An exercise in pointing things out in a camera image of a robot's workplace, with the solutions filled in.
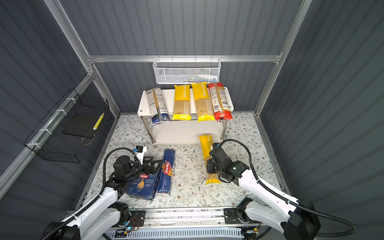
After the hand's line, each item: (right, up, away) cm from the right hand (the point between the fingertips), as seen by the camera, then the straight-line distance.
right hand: (210, 164), depth 80 cm
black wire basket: (-72, +17, -8) cm, 74 cm away
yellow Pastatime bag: (-2, +11, +4) cm, 12 cm away
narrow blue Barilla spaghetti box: (-25, -10, +2) cm, 27 cm away
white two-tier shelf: (-19, +17, +19) cm, 32 cm away
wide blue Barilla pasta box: (-35, -11, -3) cm, 37 cm away
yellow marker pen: (-60, +23, -2) cm, 64 cm away
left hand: (-29, +3, +1) cm, 29 cm away
